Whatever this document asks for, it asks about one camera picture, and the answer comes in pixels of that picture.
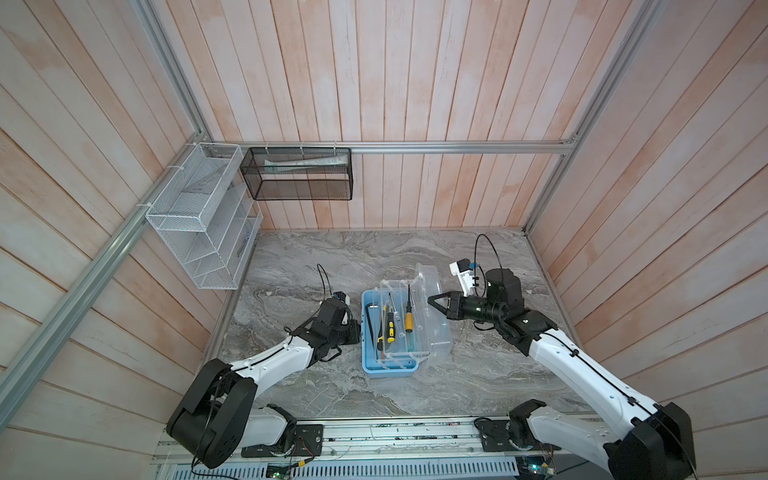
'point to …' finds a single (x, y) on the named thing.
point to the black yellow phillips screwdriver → (391, 334)
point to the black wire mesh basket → (298, 173)
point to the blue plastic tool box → (401, 330)
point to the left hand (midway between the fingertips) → (359, 333)
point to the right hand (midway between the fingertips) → (429, 301)
